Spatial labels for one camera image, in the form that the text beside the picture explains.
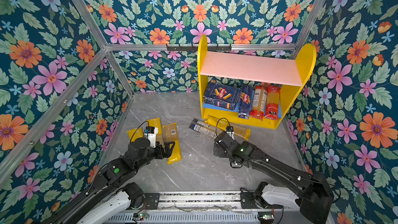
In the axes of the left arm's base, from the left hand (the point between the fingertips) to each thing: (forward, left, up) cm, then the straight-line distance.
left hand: (170, 141), depth 72 cm
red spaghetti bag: (+29, -60, -4) cm, 67 cm away
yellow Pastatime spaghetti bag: (+24, +16, -19) cm, 34 cm away
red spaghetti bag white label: (+23, -50, -2) cm, 55 cm away
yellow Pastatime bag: (+18, -28, -17) cm, 38 cm away
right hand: (-1, -25, -9) cm, 27 cm away
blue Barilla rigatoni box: (+27, -28, 0) cm, 39 cm away
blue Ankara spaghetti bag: (+17, -16, -17) cm, 29 cm away
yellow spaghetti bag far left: (+16, +25, -18) cm, 35 cm away
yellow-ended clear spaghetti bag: (+14, +5, -18) cm, 23 cm away
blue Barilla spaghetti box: (+17, -39, -2) cm, 43 cm away
